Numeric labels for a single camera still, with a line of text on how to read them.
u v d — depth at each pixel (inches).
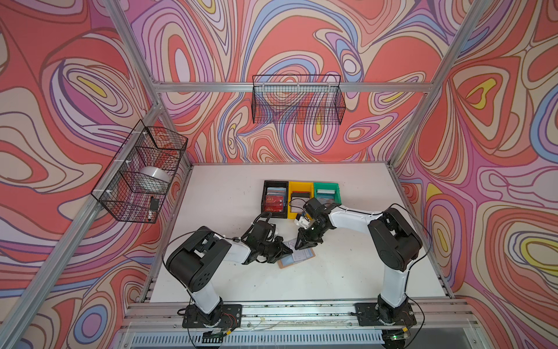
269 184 40.3
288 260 33.7
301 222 34.7
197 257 19.5
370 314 29.0
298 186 40.1
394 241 19.8
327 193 40.1
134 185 28.8
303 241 31.7
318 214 30.7
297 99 37.8
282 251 33.1
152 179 27.6
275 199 40.2
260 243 29.0
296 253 34.0
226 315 28.8
